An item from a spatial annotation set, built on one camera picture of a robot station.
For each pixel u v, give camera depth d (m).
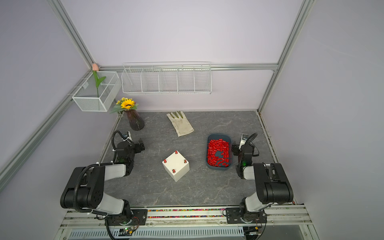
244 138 0.80
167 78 0.98
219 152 0.97
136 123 1.05
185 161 0.81
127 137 0.79
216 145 0.99
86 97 0.78
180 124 1.12
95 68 0.89
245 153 0.70
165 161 0.82
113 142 0.68
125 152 0.71
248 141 0.78
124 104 0.91
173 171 0.78
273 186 0.45
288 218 0.74
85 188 0.45
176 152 0.85
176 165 0.81
